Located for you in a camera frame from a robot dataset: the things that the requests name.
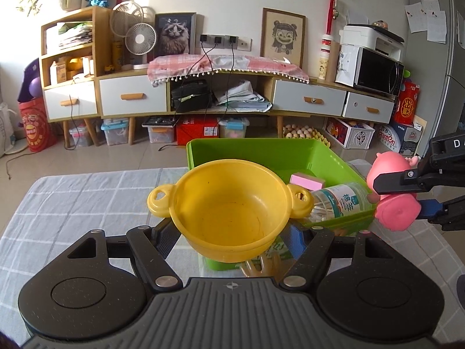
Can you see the white toy crate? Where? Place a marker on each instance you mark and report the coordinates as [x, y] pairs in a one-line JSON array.
[[349, 136]]

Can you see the pink checked cloth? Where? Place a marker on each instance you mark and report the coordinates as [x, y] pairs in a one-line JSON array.
[[177, 67]]

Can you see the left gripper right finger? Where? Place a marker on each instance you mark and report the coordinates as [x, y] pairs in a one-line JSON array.
[[310, 248]]

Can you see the grey checked table cloth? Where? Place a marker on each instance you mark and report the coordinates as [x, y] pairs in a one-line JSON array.
[[57, 211]]

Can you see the brown hand shaped toy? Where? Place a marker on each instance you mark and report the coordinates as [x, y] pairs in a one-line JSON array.
[[268, 265]]

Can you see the yellow egg tray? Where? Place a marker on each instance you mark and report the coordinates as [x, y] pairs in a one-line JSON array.
[[294, 131]]

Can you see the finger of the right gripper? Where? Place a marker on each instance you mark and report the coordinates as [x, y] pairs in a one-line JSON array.
[[397, 183], [429, 209]]

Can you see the white printer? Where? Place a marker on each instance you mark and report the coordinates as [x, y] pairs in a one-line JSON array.
[[374, 38]]

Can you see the cotton swab jar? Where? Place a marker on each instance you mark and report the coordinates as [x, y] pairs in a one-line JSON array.
[[339, 201]]

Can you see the white desk fan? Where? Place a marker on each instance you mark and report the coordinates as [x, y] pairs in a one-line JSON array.
[[131, 22]]

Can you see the grey refrigerator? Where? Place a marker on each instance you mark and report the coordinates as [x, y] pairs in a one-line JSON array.
[[438, 68]]

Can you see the red cardboard box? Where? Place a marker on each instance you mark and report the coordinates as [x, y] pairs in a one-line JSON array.
[[196, 127]]

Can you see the wooden tv cabinet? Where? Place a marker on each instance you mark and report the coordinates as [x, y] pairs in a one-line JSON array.
[[131, 95]]

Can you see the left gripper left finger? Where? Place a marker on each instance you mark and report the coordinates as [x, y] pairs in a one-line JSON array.
[[150, 247]]

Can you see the green plastic cookie box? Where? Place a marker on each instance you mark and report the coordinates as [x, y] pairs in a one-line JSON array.
[[283, 157]]

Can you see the pink sponge block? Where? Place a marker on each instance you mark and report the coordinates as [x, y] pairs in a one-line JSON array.
[[309, 182]]

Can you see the black microwave oven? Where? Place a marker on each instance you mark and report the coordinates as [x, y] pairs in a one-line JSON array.
[[366, 70]]

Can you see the framed cartoon girl drawing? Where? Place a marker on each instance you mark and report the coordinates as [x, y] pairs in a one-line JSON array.
[[283, 35]]

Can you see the blue lid storage bin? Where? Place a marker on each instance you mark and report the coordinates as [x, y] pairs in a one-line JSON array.
[[115, 131]]

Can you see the framed cat picture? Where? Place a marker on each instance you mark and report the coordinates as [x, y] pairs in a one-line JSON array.
[[176, 33]]

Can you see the black bag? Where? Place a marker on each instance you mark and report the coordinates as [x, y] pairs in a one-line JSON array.
[[191, 96]]

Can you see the yellow toy pot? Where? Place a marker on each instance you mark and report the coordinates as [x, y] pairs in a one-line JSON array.
[[230, 210]]

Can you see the red gift bag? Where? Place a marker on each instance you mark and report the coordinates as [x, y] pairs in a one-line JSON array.
[[406, 103]]

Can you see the clear bin blue lid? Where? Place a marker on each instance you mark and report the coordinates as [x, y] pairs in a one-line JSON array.
[[233, 128]]

